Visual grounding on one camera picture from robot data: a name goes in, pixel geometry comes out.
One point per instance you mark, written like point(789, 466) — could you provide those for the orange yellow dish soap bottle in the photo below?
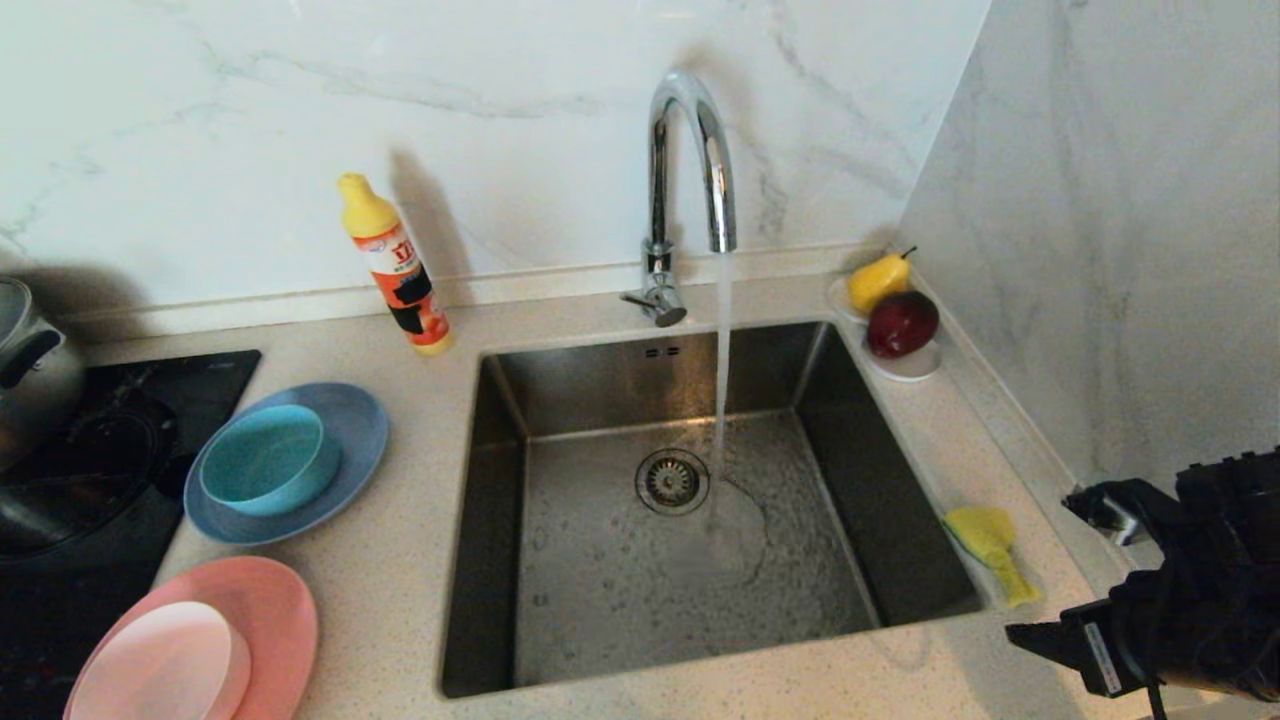
point(395, 265)

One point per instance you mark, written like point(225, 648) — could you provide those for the chrome gooseneck faucet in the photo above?
point(712, 170)

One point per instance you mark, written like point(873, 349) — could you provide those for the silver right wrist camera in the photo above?
point(1125, 525)

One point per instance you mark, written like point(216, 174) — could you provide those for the black frying pan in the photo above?
point(80, 480)

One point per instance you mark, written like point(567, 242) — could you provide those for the dark red apple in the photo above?
point(902, 325)

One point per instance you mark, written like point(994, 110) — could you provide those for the black induction cooktop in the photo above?
point(200, 385)

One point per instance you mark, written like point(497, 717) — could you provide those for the yellow sponge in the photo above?
point(982, 535)

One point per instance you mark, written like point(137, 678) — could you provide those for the yellow pear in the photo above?
point(874, 284)

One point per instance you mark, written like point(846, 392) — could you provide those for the blue plate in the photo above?
point(355, 440)

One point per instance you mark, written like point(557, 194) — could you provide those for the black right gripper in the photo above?
point(1210, 630)

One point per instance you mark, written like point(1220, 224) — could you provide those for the small white fruit dish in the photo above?
point(914, 367)

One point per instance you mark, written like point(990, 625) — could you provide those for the teal bowl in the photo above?
point(265, 460)

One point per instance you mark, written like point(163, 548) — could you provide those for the large pink plate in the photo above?
point(275, 610)

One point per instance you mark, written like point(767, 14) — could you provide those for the stainless steel sink basin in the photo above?
point(600, 600)

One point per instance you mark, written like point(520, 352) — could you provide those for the small light pink plate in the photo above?
point(160, 665)

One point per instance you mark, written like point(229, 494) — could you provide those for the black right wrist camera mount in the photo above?
point(1230, 500)

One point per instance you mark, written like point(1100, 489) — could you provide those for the round metal drain strainer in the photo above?
point(668, 482)

